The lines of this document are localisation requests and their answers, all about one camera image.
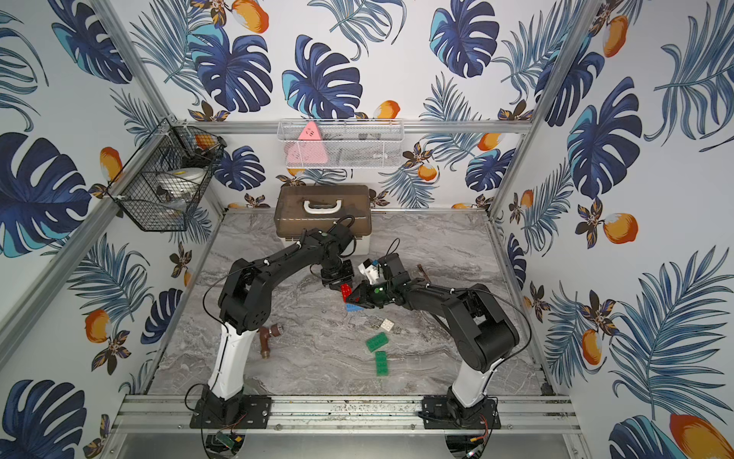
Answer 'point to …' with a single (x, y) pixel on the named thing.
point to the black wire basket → (170, 147)
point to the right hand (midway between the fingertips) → (348, 299)
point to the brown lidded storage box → (299, 208)
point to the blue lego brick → (351, 308)
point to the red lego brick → (346, 291)
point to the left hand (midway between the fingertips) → (351, 281)
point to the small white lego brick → (387, 324)
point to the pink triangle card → (308, 148)
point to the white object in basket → (182, 183)
